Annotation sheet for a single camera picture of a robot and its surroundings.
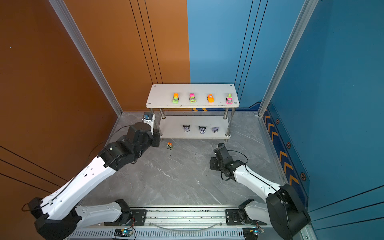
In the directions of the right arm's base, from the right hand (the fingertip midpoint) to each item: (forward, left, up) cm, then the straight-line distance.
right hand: (211, 162), depth 87 cm
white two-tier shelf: (+50, +9, -5) cm, 51 cm away
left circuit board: (-33, +44, -6) cm, 55 cm away
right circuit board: (-34, -17, -6) cm, 38 cm away
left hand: (+4, +27, +27) cm, 38 cm away
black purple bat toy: (+20, +5, +6) cm, 22 cm away
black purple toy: (+21, +15, +7) cm, 27 cm away
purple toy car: (+20, -3, +6) cm, 21 cm away
